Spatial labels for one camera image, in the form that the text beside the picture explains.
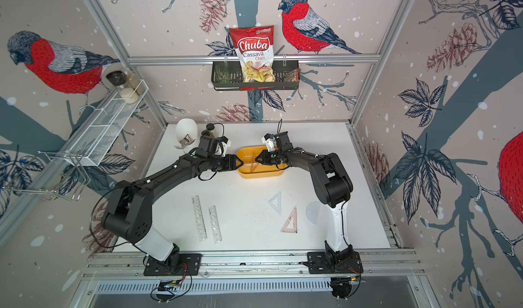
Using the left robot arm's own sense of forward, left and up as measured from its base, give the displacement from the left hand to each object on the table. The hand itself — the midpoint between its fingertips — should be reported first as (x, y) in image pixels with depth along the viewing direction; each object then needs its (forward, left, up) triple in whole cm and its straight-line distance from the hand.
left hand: (241, 159), depth 88 cm
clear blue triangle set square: (-14, -16, -14) cm, 25 cm away
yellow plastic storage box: (+9, -1, -9) cm, 13 cm away
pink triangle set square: (+4, -4, -12) cm, 13 cm away
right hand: (+5, -6, -7) cm, 11 cm away
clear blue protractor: (-19, -31, -13) cm, 39 cm away
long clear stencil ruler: (-21, +18, -14) cm, 31 cm away
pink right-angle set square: (-24, -21, -13) cm, 35 cm away
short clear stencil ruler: (-23, +11, -13) cm, 29 cm away
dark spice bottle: (+21, +20, -5) cm, 29 cm away
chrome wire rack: (-19, +52, +20) cm, 59 cm away
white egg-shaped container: (+21, +31, -1) cm, 38 cm away
